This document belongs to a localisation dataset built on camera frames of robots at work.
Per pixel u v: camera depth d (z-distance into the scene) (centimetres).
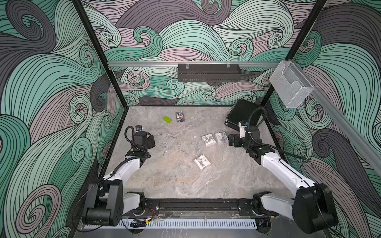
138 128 76
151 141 81
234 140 78
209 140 95
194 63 96
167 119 110
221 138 97
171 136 101
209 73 95
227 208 76
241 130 76
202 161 86
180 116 111
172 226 68
